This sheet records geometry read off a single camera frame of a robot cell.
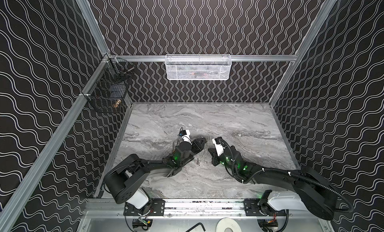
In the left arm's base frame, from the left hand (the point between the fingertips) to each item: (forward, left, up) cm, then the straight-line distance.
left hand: (211, 141), depth 80 cm
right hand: (-1, 0, -6) cm, 7 cm away
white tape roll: (-34, -8, -17) cm, 39 cm away
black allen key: (-36, +8, -17) cm, 40 cm away
